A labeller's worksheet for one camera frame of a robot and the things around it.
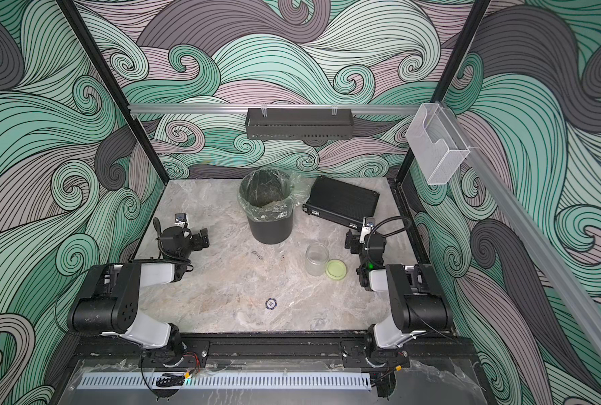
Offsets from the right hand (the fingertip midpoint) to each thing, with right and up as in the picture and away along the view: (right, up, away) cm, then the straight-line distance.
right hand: (361, 231), depth 93 cm
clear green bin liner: (-35, +14, +7) cm, 38 cm away
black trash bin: (-35, -1, +7) cm, 36 cm away
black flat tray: (-6, +11, +10) cm, 16 cm away
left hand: (-65, +1, +1) cm, 65 cm away
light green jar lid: (-10, -14, -3) cm, 17 cm away
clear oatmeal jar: (-18, -10, -4) cm, 20 cm away
